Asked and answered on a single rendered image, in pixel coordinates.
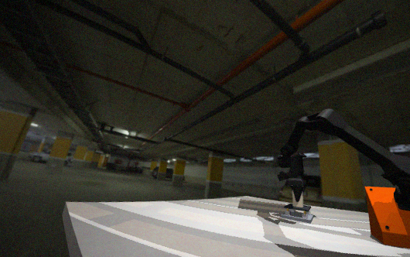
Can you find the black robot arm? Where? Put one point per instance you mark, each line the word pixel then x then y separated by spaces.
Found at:
pixel 396 168

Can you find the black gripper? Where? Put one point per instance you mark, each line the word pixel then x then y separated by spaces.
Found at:
pixel 297 181

